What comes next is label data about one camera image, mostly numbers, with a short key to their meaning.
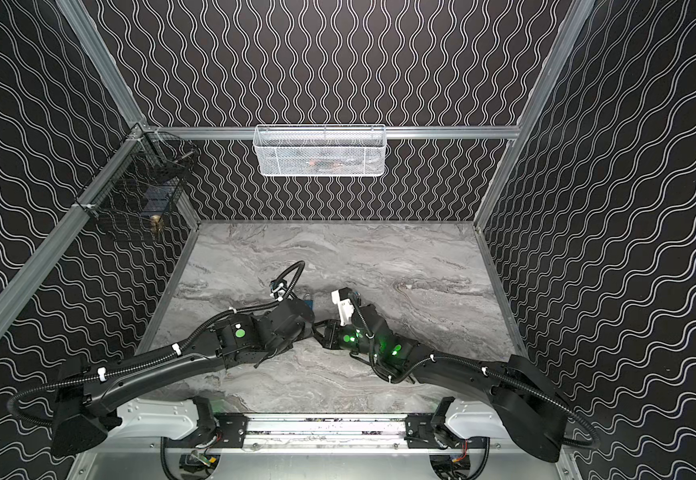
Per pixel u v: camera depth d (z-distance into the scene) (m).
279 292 0.64
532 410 0.42
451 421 0.61
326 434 0.75
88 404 0.40
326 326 0.69
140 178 0.94
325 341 0.69
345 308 0.71
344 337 0.67
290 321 0.53
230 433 0.76
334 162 0.95
